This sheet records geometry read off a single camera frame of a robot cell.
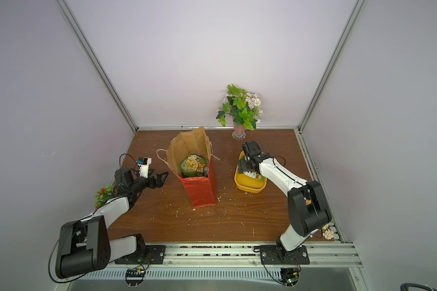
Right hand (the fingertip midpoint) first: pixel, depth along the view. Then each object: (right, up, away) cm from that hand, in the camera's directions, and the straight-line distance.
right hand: (252, 161), depth 91 cm
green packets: (-31, -3, +4) cm, 31 cm away
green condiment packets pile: (+2, -8, +5) cm, 10 cm away
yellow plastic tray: (-2, -12, +4) cm, 13 cm away
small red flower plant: (-65, -12, -17) cm, 68 cm away
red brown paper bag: (-24, -11, -15) cm, 31 cm away
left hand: (-47, -4, -3) cm, 47 cm away
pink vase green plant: (-4, +26, -6) cm, 27 cm away
